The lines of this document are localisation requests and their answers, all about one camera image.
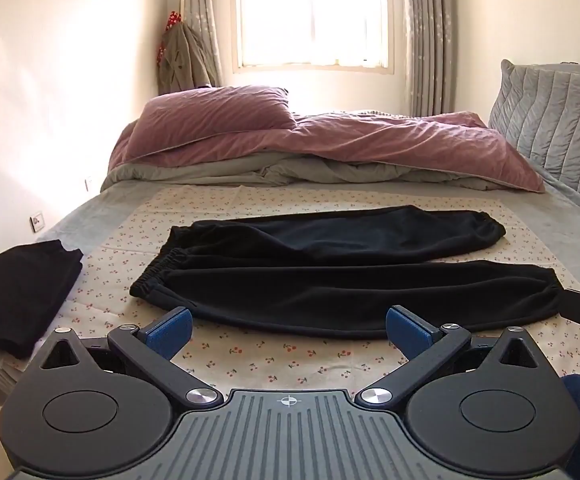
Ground grey bed sheet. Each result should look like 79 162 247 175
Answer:
0 162 580 406

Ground black pants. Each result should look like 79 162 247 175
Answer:
129 205 565 340

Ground pink duvet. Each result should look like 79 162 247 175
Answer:
101 110 546 195

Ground cherry print cloth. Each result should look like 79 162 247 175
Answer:
17 185 580 403

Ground bright window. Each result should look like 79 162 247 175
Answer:
235 0 395 76

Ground grey patterned curtain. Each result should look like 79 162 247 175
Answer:
387 0 458 117
182 0 241 88

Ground grey quilted headboard cover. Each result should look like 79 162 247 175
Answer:
487 59 580 218

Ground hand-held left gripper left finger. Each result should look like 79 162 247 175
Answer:
35 307 223 409

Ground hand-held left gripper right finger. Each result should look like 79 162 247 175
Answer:
356 305 541 407

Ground hanging grey-green jacket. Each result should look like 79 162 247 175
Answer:
159 24 218 95

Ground folded black garment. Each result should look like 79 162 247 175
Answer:
0 240 85 360

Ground hanging red dotted garment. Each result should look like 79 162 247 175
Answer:
157 10 181 66

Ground pink pillow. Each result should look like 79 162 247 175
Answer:
137 86 295 133

